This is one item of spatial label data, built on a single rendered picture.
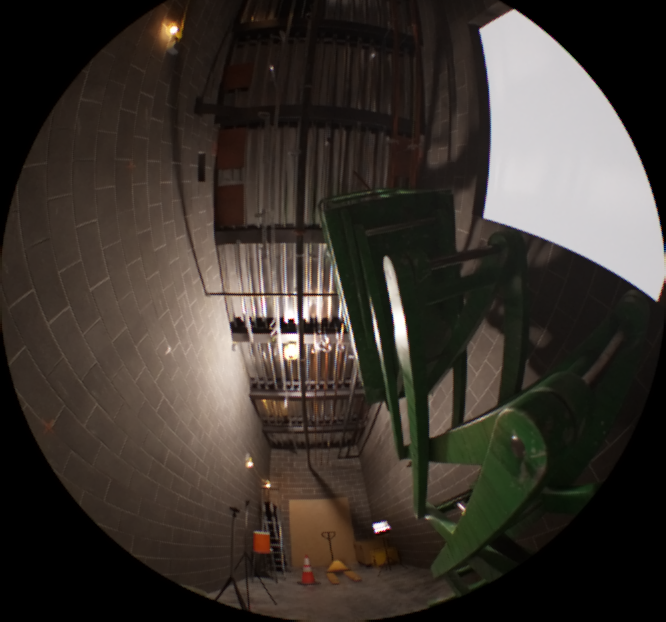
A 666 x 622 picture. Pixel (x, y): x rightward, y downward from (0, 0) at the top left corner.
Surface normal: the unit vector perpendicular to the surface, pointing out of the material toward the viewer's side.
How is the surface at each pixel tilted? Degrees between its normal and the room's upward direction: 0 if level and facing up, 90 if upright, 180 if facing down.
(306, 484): 90
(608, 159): 90
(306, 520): 90
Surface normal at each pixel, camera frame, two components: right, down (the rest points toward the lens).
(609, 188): -0.99, 0.00
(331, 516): 0.06, -0.90
